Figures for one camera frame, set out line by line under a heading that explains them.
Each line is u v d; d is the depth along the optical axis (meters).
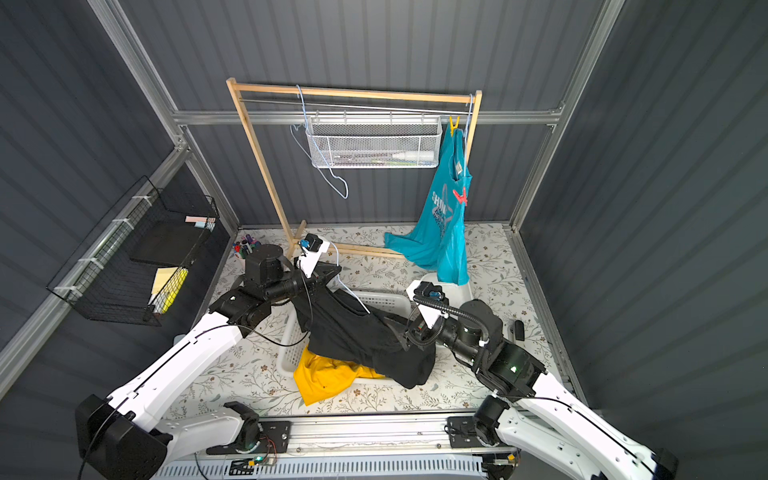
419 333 0.55
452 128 0.83
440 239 1.00
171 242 0.77
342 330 0.79
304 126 0.81
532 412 0.47
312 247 0.61
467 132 0.69
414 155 0.91
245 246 0.97
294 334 0.83
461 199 0.68
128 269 0.72
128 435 0.37
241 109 0.74
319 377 0.72
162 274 0.73
